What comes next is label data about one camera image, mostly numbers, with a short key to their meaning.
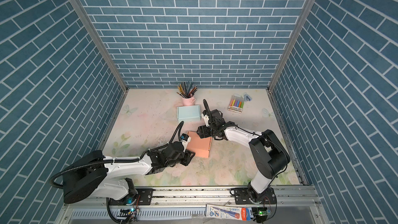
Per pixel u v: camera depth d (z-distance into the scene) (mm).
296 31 883
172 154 642
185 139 755
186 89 1050
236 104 1111
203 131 805
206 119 841
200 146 844
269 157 463
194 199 741
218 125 710
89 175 418
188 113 1027
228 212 693
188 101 1023
